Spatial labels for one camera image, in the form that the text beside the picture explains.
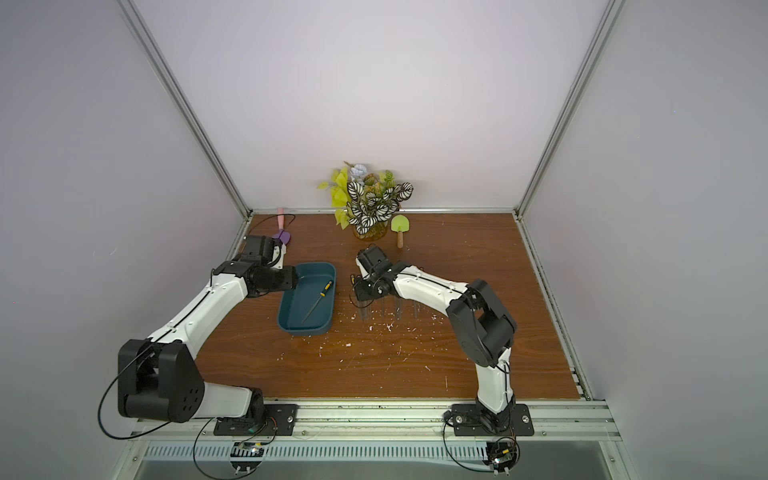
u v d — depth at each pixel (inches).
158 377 16.3
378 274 27.4
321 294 37.9
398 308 36.4
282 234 44.0
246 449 28.3
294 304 36.4
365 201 34.7
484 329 19.0
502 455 27.4
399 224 45.9
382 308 36.3
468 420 28.6
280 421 28.7
